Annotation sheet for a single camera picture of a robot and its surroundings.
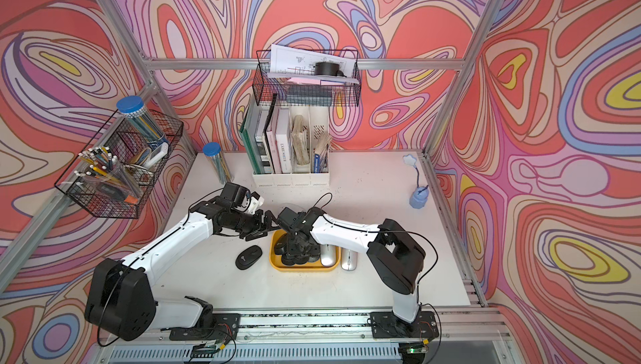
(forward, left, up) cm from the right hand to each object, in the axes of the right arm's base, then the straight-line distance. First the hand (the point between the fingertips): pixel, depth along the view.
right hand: (300, 259), depth 84 cm
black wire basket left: (+21, +46, +30) cm, 58 cm away
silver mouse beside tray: (0, -17, -1) cm, 17 cm away
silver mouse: (+2, -10, -3) cm, 10 cm away
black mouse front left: (+2, +19, -1) cm, 19 cm away
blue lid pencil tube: (+35, +33, +17) cm, 51 cm away
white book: (+37, +5, +21) cm, 43 cm away
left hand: (+7, +7, +10) cm, 14 cm away
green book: (+35, +17, +27) cm, 47 cm away
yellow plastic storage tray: (-2, +8, +1) cm, 8 cm away
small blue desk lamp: (+22, -46, +2) cm, 51 cm away
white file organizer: (+44, +2, +14) cm, 46 cm away
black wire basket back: (+60, +10, +28) cm, 67 cm away
